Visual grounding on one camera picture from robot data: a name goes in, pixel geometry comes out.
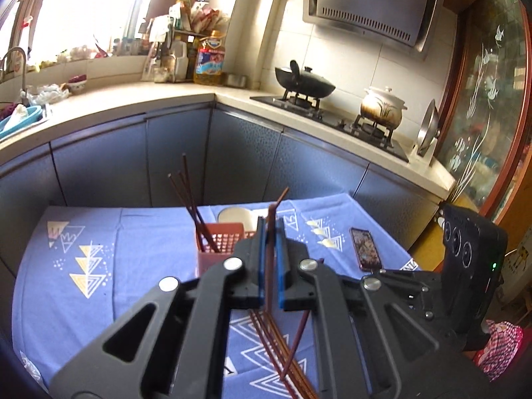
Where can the steel pan lid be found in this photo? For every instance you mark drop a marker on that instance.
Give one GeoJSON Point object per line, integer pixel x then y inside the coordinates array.
{"type": "Point", "coordinates": [428, 129]}

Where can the blue printed tablecloth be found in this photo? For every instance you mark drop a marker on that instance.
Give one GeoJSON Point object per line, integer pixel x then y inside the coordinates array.
{"type": "Point", "coordinates": [145, 266]}

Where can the blue plastic basin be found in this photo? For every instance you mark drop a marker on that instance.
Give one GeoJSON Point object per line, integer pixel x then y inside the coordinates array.
{"type": "Point", "coordinates": [20, 126]}

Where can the blue kitchen base cabinet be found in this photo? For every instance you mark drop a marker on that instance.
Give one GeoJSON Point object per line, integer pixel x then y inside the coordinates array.
{"type": "Point", "coordinates": [104, 153]}

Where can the black wok with lid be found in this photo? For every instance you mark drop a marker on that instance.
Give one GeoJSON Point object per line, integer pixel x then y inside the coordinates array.
{"type": "Point", "coordinates": [305, 83]}

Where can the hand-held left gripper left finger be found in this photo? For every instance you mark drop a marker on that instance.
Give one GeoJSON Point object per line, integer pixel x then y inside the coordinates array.
{"type": "Point", "coordinates": [261, 257]}

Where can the pink utensil holder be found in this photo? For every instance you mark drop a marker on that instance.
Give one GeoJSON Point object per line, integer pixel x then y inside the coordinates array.
{"type": "Point", "coordinates": [226, 243]}

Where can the clear plastic bag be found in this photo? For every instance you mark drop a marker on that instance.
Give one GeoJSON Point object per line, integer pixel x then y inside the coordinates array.
{"type": "Point", "coordinates": [48, 93]}

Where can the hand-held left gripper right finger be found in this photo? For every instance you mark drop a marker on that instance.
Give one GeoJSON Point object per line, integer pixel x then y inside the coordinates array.
{"type": "Point", "coordinates": [282, 257]}

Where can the person's right forearm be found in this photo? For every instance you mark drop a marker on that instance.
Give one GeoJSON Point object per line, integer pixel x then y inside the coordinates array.
{"type": "Point", "coordinates": [503, 349]}

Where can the black gas stove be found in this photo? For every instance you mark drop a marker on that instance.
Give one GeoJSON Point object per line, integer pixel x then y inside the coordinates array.
{"type": "Point", "coordinates": [328, 118]}

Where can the curved steel faucet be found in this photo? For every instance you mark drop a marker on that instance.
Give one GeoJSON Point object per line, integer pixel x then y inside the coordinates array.
{"type": "Point", "coordinates": [23, 79]}

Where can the dark wooden chopstick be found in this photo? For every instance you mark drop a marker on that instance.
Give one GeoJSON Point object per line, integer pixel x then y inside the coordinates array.
{"type": "Point", "coordinates": [282, 197]}
{"type": "Point", "coordinates": [189, 187]}
{"type": "Point", "coordinates": [271, 257]}
{"type": "Point", "coordinates": [183, 196]}
{"type": "Point", "coordinates": [297, 341]}
{"type": "Point", "coordinates": [184, 185]}

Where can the wood framed glass door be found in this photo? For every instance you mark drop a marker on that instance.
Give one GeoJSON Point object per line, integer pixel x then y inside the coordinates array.
{"type": "Point", "coordinates": [490, 112]}

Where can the white cup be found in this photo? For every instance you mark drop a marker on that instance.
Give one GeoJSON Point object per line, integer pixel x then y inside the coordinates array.
{"type": "Point", "coordinates": [232, 216]}

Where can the small steel bowl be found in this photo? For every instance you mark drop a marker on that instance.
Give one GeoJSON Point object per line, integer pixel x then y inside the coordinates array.
{"type": "Point", "coordinates": [236, 81]}

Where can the white ceramic pot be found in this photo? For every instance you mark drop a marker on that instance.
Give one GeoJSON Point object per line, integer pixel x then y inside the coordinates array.
{"type": "Point", "coordinates": [382, 108]}

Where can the white plastic jug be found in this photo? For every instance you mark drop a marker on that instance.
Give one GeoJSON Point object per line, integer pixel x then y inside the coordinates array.
{"type": "Point", "coordinates": [181, 64]}

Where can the small white bowl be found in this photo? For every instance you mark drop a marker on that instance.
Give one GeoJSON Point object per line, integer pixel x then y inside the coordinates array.
{"type": "Point", "coordinates": [77, 85]}

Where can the cluttered seasoning rack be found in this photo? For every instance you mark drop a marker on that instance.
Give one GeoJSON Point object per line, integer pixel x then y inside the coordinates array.
{"type": "Point", "coordinates": [195, 12]}

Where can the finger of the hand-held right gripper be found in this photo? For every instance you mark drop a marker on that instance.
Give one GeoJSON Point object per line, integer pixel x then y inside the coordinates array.
{"type": "Point", "coordinates": [436, 325]}
{"type": "Point", "coordinates": [407, 280]}

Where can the black smartphone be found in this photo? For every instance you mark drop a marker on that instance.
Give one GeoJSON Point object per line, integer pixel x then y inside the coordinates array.
{"type": "Point", "coordinates": [365, 249]}

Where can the bunch of wooden chopsticks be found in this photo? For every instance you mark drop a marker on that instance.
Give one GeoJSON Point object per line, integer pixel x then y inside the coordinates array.
{"type": "Point", "coordinates": [272, 341]}

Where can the cooking oil bottle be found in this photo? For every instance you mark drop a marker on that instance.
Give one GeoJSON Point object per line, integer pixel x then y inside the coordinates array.
{"type": "Point", "coordinates": [210, 62]}

